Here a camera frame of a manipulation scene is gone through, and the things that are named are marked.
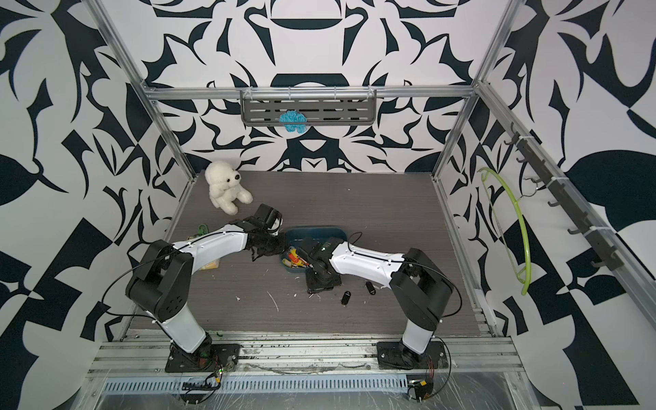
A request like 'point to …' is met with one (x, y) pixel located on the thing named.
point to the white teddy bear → (225, 190)
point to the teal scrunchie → (294, 120)
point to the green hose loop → (530, 267)
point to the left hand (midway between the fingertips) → (287, 244)
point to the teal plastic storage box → (293, 237)
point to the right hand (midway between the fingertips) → (315, 284)
